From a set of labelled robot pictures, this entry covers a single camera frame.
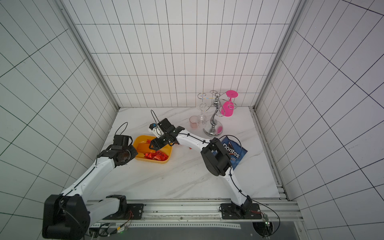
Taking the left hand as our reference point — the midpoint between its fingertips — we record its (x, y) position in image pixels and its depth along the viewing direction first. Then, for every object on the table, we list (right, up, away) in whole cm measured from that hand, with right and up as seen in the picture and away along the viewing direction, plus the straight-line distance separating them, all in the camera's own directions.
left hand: (133, 155), depth 86 cm
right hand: (+9, +5, +1) cm, 10 cm away
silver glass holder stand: (+53, +32, 0) cm, 62 cm away
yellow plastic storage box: (+5, -1, 0) cm, 5 cm away
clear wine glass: (+41, +22, +4) cm, 47 cm away
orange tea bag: (+5, +4, +4) cm, 7 cm away
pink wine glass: (+57, +28, +6) cm, 64 cm away
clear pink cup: (+36, +21, +20) cm, 46 cm away
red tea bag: (+13, -1, +3) cm, 14 cm away
